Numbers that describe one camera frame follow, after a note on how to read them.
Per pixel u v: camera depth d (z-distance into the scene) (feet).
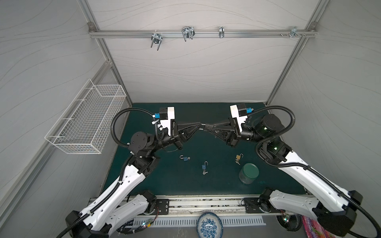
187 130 1.54
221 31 2.57
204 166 2.83
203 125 1.60
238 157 2.97
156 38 2.60
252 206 2.29
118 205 1.75
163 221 2.30
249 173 2.46
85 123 2.26
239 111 1.43
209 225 2.23
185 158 2.97
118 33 2.57
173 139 1.48
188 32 2.51
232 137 1.55
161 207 2.42
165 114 1.42
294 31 2.50
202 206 2.47
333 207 1.29
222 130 1.58
